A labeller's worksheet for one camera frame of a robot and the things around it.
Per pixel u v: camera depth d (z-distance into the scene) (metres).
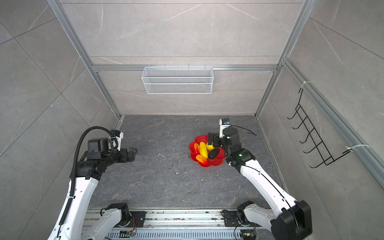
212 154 0.93
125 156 0.64
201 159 0.90
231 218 0.73
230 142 0.56
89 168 0.46
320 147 0.65
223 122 0.66
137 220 0.73
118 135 0.65
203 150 0.95
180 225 0.73
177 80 1.01
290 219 0.37
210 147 0.95
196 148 0.95
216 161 0.95
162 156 0.98
